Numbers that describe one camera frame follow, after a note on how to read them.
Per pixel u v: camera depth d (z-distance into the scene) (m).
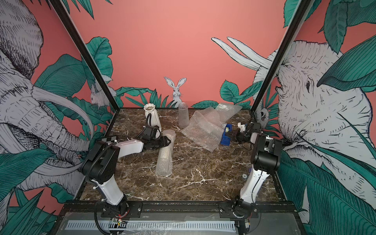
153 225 0.70
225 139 0.96
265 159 0.54
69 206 0.75
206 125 1.07
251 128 0.84
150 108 0.93
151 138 0.78
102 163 0.49
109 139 0.98
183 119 1.04
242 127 0.95
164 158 0.87
